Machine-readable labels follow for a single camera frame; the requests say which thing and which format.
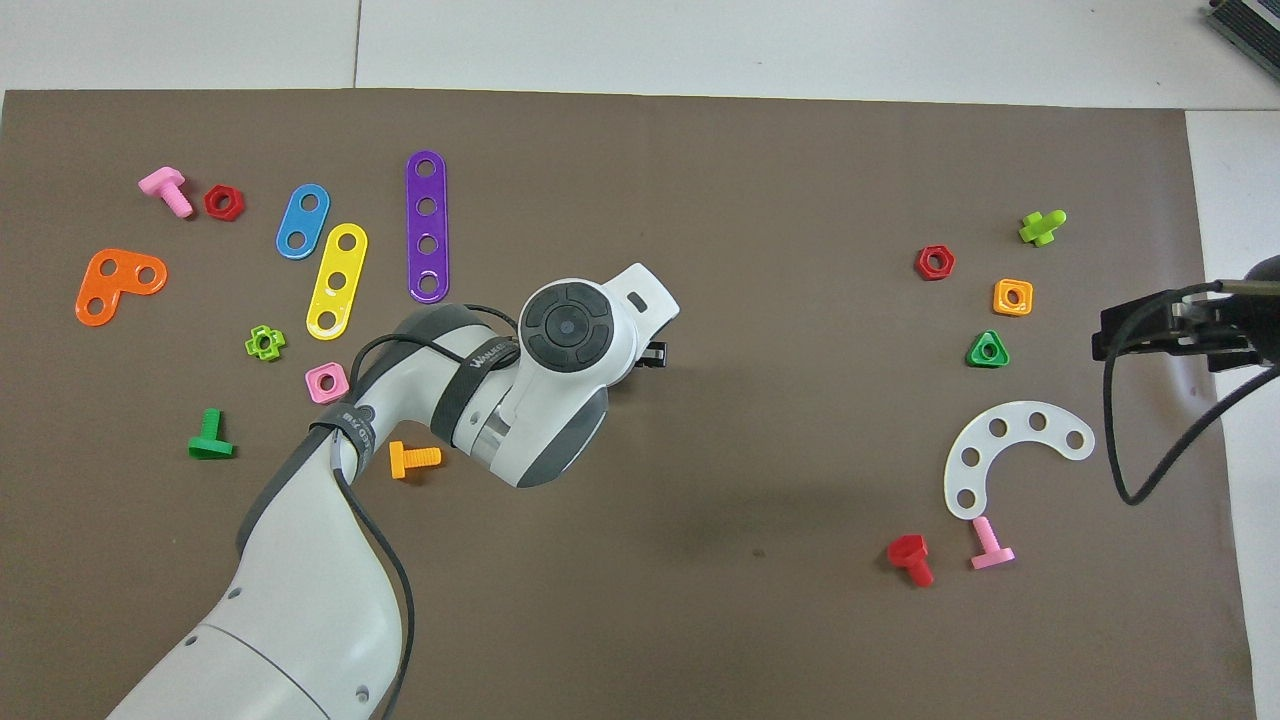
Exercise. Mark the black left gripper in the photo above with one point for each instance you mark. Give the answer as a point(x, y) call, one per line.
point(653, 355)

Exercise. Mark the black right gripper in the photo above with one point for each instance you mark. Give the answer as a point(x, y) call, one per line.
point(1235, 335)

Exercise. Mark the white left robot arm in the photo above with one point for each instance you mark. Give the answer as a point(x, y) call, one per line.
point(300, 600)

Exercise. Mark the orange square plastic nut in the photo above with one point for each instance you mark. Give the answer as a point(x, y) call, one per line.
point(999, 308)

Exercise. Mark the lime green cross-head screw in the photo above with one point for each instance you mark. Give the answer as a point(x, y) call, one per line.
point(1040, 230)

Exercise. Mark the white curved five-hole plate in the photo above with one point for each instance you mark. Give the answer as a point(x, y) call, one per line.
point(1018, 422)

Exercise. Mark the green triangular plastic nut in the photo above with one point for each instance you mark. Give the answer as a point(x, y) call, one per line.
point(974, 360)

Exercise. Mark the red hexagonal plastic nut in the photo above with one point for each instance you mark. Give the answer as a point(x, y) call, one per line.
point(921, 268)
point(238, 203)

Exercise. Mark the brown paper table mat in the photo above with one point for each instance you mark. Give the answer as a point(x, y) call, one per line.
point(700, 600)

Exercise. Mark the pink square-head plastic screw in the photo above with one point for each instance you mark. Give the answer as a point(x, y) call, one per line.
point(985, 540)
point(163, 183)

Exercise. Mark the purple four-hole plastic plate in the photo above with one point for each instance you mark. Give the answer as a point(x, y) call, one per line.
point(427, 226)

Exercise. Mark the orange plastic screw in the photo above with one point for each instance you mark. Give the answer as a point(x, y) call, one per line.
point(400, 460)

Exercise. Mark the red hex-head plastic screw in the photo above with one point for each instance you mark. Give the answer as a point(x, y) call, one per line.
point(908, 550)

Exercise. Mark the yellow three-hole plastic plate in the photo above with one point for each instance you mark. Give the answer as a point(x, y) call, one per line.
point(342, 262)

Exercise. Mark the grey vented metal device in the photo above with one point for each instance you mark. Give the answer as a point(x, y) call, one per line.
point(1250, 20)

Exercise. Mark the pink square plastic nut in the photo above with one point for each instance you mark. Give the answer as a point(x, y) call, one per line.
point(312, 392)

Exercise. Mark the blue two-hole plastic plate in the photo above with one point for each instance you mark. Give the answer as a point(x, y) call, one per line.
point(303, 221)

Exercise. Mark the light green cross nut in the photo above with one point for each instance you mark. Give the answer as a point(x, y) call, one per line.
point(252, 346)

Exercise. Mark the green plastic screw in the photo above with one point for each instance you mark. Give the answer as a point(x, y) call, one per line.
point(211, 440)

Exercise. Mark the orange L-shaped plastic plate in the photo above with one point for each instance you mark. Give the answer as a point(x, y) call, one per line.
point(118, 285)

